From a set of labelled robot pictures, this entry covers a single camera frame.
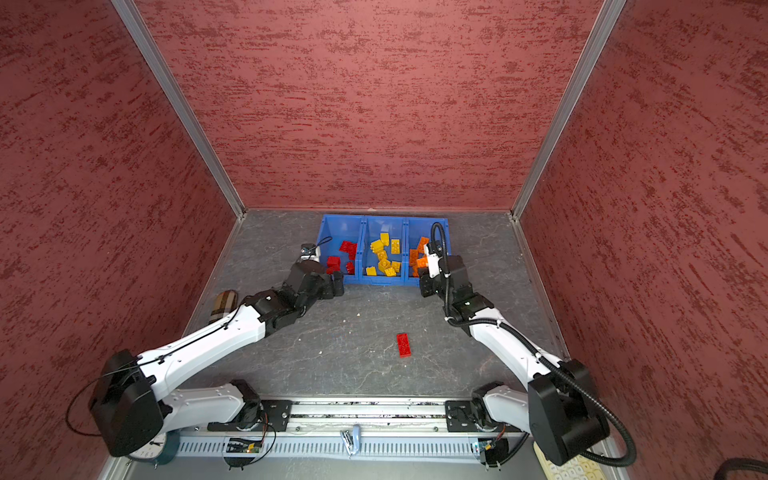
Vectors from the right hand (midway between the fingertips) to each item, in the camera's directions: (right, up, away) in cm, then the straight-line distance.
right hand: (421, 273), depth 86 cm
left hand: (-27, -2, -3) cm, 27 cm away
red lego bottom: (-5, -21, 0) cm, 22 cm away
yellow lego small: (-13, +4, +21) cm, 25 cm away
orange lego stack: (0, +3, 0) cm, 3 cm away
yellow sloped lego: (-7, 0, +16) cm, 18 cm away
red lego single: (-24, +7, +20) cm, 33 cm away
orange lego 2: (-2, +5, +4) cm, 6 cm away
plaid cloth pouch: (-61, -10, +5) cm, 62 cm away
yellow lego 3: (-16, -1, +14) cm, 21 cm away
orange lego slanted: (-1, -1, +8) cm, 8 cm away
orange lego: (+3, +9, +24) cm, 26 cm away
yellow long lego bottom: (-14, +7, +21) cm, 26 cm away
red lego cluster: (-30, +1, +17) cm, 34 cm away
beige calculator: (+34, -42, -20) cm, 57 cm away
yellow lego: (-12, +10, +23) cm, 28 cm away
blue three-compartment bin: (-18, +14, +17) cm, 29 cm away
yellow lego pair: (-11, +1, +15) cm, 19 cm away
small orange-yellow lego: (-9, -1, +12) cm, 15 cm away
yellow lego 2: (-7, +7, +21) cm, 24 cm away
